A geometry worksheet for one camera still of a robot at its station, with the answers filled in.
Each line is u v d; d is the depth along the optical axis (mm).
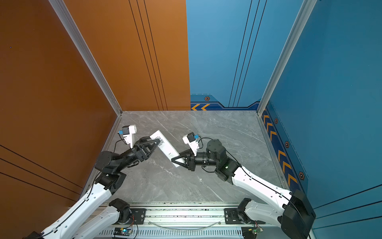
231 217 725
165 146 602
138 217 738
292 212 386
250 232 702
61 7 696
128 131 552
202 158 591
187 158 590
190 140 586
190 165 577
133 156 559
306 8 698
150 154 550
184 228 708
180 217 755
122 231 709
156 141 561
